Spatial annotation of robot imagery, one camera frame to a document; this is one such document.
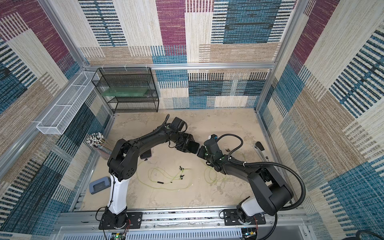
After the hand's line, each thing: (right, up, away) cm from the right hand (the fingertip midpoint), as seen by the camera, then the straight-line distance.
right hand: (200, 151), depth 91 cm
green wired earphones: (-11, -13, -4) cm, 18 cm away
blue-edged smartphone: (-4, +3, +1) cm, 5 cm away
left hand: (-2, +5, +1) cm, 5 cm away
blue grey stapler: (-56, -17, -8) cm, 59 cm away
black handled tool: (+37, +1, +1) cm, 37 cm away
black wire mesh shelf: (-47, +48, +10) cm, 68 cm away
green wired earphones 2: (+7, -14, -4) cm, 16 cm away
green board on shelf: (-47, +37, +5) cm, 60 cm away
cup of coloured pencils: (-55, +7, -10) cm, 57 cm away
